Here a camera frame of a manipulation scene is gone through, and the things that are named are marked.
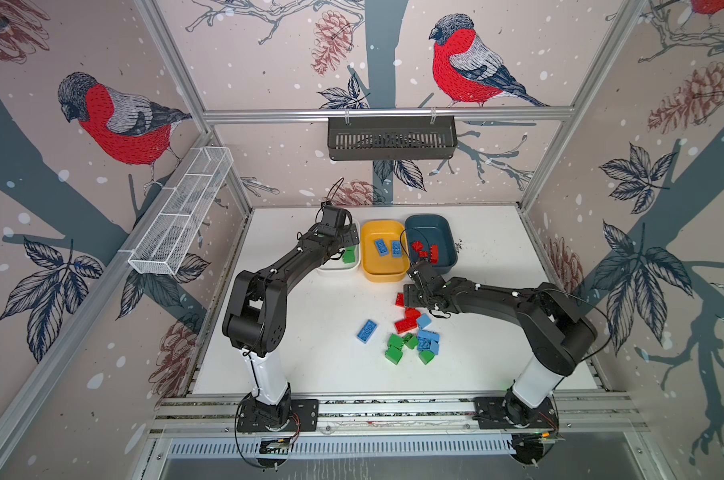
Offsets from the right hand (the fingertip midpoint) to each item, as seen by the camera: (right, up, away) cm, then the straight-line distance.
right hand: (413, 297), depth 94 cm
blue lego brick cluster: (+3, -10, -11) cm, 15 cm away
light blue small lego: (+3, -6, -6) cm, 8 cm away
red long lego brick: (-5, +1, -6) cm, 7 cm away
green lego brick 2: (+2, -14, -12) cm, 18 cm away
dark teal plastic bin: (+10, +22, +20) cm, 32 cm away
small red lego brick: (+3, +16, +13) cm, 21 cm away
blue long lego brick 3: (-15, -9, -6) cm, 18 cm away
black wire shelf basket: (-17, +56, +13) cm, 60 cm away
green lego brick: (-21, +13, +10) cm, 27 cm away
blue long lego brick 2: (-4, +15, +11) cm, 19 cm away
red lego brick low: (-1, -6, -5) cm, 8 cm away
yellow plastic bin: (-9, +9, +7) cm, 14 cm away
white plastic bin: (-26, +9, +4) cm, 27 cm away
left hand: (-23, +21, 0) cm, 31 cm away
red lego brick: (+9, +13, +10) cm, 19 cm away
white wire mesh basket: (-64, +17, -24) cm, 70 cm away
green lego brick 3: (-2, -10, -10) cm, 14 cm away
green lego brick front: (-7, -14, -11) cm, 19 cm away
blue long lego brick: (-10, +16, +11) cm, 21 cm away
